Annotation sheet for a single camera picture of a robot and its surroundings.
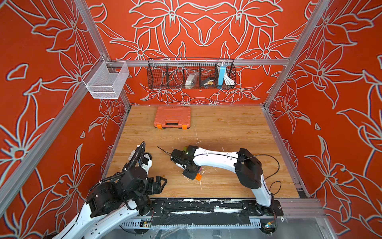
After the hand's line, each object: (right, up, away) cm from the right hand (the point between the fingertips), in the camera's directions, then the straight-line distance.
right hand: (189, 174), depth 81 cm
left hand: (-13, +3, -16) cm, 21 cm away
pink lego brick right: (+7, +2, +4) cm, 8 cm away
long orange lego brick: (+4, +6, -17) cm, 19 cm away
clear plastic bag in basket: (+1, +55, +9) cm, 56 cm away
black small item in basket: (+11, +54, +5) cm, 55 cm away
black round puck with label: (-26, +9, +9) cm, 29 cm away
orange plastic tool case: (-13, +33, +26) cm, 44 cm away
